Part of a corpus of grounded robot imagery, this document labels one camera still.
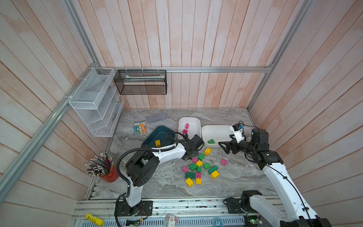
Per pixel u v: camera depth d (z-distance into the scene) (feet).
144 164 1.63
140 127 3.51
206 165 2.89
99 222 2.26
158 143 3.13
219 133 3.55
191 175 2.75
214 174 2.74
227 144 2.18
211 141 3.20
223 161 2.90
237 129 2.13
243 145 2.17
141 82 2.94
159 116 3.67
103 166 2.62
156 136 3.33
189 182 2.63
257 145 1.88
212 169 2.76
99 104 2.30
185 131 3.39
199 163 2.92
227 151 2.24
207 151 3.04
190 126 3.55
